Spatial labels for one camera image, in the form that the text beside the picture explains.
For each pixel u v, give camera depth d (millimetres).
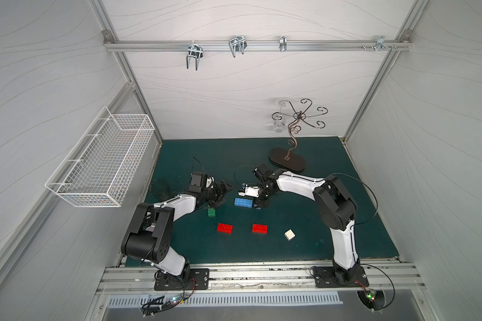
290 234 835
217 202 873
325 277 736
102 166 689
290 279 751
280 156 1102
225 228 840
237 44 765
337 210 526
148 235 451
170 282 679
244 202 929
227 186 840
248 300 702
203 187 760
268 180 734
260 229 840
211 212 884
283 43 783
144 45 820
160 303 716
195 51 783
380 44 765
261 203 839
